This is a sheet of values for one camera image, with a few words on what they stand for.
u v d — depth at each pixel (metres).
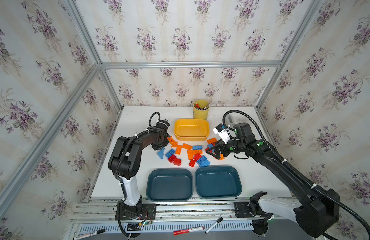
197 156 0.91
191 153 0.93
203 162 0.89
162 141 0.82
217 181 0.83
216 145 0.65
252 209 0.66
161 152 0.93
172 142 0.98
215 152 0.66
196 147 0.95
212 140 1.00
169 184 0.82
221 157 0.66
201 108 1.05
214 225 0.70
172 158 0.91
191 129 1.08
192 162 0.89
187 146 0.98
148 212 0.73
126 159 0.50
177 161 0.90
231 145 0.64
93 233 0.67
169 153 0.93
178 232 0.67
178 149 0.96
